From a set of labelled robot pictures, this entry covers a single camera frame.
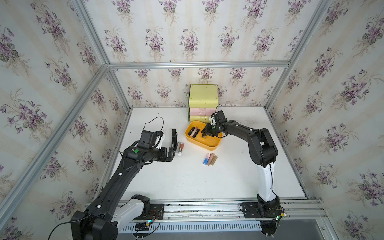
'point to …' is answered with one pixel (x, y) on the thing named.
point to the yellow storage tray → (210, 143)
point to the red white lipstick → (182, 147)
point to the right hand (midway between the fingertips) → (203, 131)
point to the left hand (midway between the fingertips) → (169, 154)
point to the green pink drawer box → (203, 100)
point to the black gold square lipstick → (204, 134)
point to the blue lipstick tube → (206, 159)
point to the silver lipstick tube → (178, 147)
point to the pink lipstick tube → (194, 131)
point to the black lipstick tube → (191, 130)
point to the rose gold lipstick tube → (210, 159)
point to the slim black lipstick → (196, 133)
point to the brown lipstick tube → (214, 160)
